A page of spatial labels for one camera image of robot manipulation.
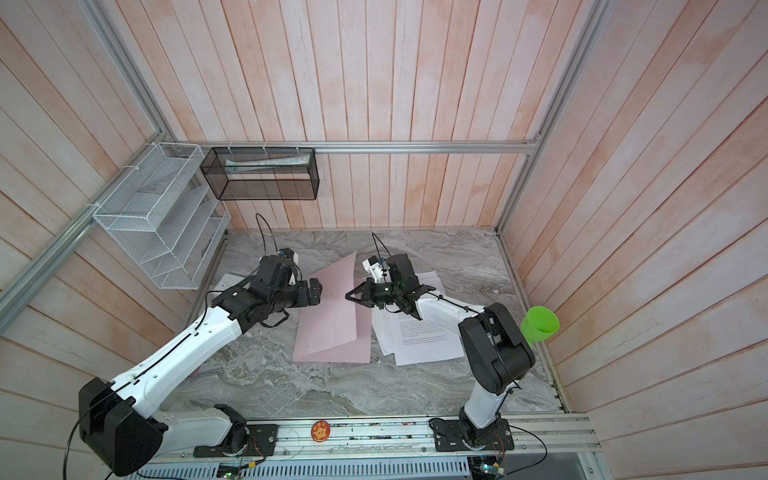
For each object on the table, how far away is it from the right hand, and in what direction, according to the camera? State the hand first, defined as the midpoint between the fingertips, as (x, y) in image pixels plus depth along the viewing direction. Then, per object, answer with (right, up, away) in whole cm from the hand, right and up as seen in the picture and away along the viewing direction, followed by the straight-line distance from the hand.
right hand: (346, 297), depth 83 cm
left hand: (-10, +1, -4) cm, 11 cm away
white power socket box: (-43, +3, +18) cm, 46 cm away
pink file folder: (-2, -8, -4) cm, 9 cm away
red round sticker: (-6, -33, -9) cm, 35 cm away
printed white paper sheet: (+20, -14, +7) cm, 26 cm away
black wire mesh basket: (-32, +42, +22) cm, 57 cm away
